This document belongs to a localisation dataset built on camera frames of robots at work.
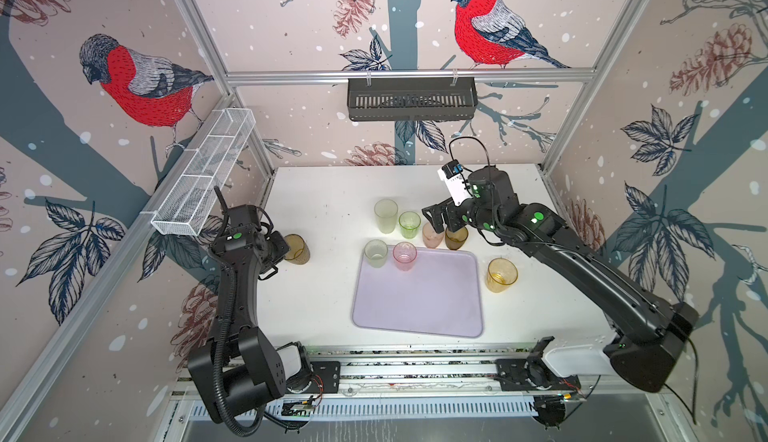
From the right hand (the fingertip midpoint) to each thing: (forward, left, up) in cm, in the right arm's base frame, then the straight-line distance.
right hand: (434, 205), depth 72 cm
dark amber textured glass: (+8, -9, -28) cm, 31 cm away
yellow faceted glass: (-3, -22, -29) cm, 37 cm away
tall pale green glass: (+14, +14, -21) cm, 29 cm away
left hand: (-6, +42, -13) cm, 44 cm away
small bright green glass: (+14, +6, -27) cm, 31 cm away
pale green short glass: (0, +17, -24) cm, 29 cm away
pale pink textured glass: (+5, -1, -23) cm, 24 cm away
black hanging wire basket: (+48, +6, 0) cm, 48 cm away
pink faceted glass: (+2, +8, -28) cm, 30 cm away
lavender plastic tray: (-10, -4, -32) cm, 34 cm away
